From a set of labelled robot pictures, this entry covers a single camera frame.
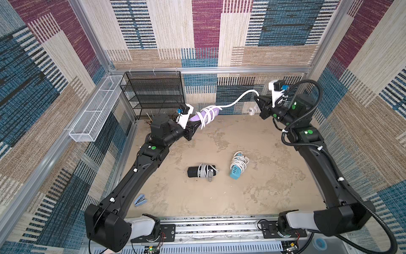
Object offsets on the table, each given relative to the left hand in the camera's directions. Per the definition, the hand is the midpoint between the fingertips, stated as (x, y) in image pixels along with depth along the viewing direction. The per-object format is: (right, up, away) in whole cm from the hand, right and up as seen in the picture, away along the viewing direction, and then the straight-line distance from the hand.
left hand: (198, 118), depth 70 cm
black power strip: (-4, -27, +18) cm, 33 cm away
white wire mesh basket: (-49, -3, +2) cm, 49 cm away
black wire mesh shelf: (-32, +23, +38) cm, 55 cm away
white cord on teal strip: (+23, -22, +21) cm, 38 cm away
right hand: (+25, +8, -2) cm, 27 cm away
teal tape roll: (+53, -54, 0) cm, 76 cm away
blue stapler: (-30, -40, +11) cm, 51 cm away
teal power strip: (+19, -27, +17) cm, 37 cm away
